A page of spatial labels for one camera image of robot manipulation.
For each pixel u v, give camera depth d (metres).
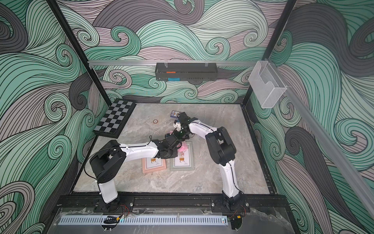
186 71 0.96
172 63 0.94
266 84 0.77
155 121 1.10
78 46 0.86
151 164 0.87
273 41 0.83
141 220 0.70
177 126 0.92
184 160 0.88
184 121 0.79
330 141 0.52
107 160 0.51
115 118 1.07
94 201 0.75
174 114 1.11
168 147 0.71
